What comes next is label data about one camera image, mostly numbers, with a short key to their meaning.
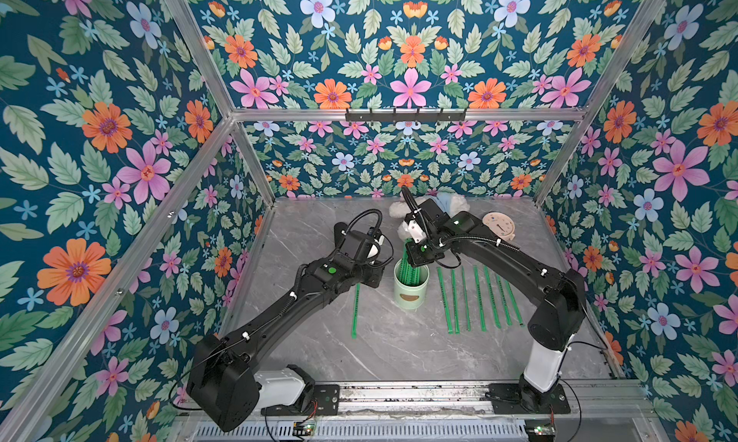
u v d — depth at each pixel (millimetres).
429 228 638
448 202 1063
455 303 907
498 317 884
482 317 884
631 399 765
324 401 736
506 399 724
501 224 1082
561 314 450
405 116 927
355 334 847
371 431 766
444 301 909
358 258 610
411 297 833
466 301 926
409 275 862
